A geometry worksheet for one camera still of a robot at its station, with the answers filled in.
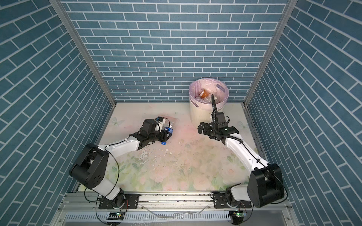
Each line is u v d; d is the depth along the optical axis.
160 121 0.82
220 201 0.74
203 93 0.99
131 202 0.74
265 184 0.41
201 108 0.85
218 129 0.64
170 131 0.89
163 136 0.81
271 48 0.87
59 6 0.70
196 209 0.72
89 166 0.45
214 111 0.68
